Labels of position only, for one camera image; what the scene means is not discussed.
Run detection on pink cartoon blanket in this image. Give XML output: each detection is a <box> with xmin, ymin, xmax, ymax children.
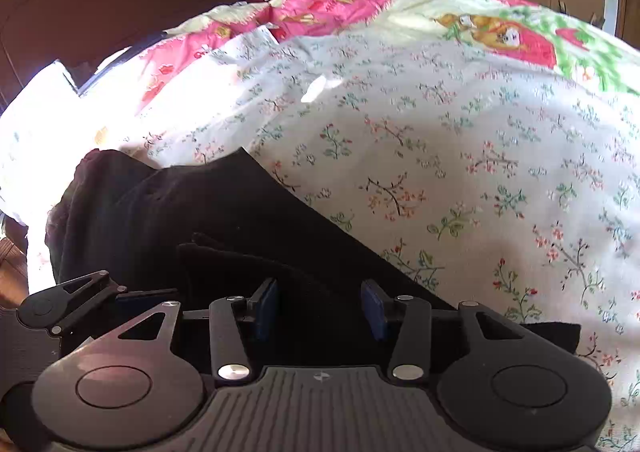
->
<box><xmin>134</xmin><ymin>0</ymin><xmax>639</xmax><ymax>108</ymax></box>

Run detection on black pants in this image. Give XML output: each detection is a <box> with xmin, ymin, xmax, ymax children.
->
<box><xmin>44</xmin><ymin>150</ymin><xmax>446</xmax><ymax>366</ymax></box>

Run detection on white floral bed quilt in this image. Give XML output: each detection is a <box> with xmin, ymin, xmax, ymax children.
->
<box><xmin>1</xmin><ymin>27</ymin><xmax>639</xmax><ymax>451</ymax></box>

